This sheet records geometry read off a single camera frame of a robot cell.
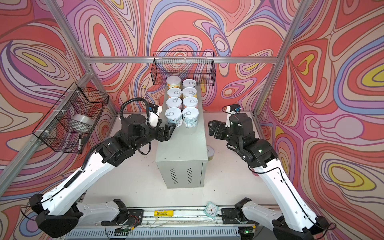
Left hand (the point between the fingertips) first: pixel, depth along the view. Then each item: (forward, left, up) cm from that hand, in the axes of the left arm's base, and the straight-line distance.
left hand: (170, 122), depth 64 cm
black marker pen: (-4, +46, -13) cm, 47 cm away
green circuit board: (-36, +26, -40) cm, 60 cm away
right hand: (-1, -21, -3) cm, 21 cm away
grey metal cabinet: (-16, -6, -5) cm, 17 cm away
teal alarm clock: (-28, -19, -36) cm, 49 cm away
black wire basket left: (+3, +50, -6) cm, 50 cm away
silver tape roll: (+7, +45, -6) cm, 46 cm away
